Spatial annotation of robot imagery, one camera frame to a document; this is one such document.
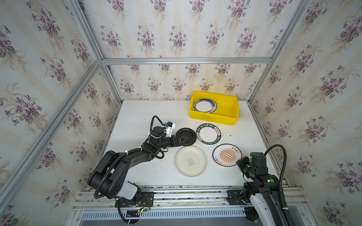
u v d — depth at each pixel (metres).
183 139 0.77
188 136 0.89
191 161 0.86
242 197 0.72
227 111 1.10
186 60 1.01
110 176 0.43
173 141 0.75
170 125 0.79
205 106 1.12
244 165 0.70
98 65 0.89
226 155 0.87
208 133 0.99
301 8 0.72
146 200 0.73
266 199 0.53
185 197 0.75
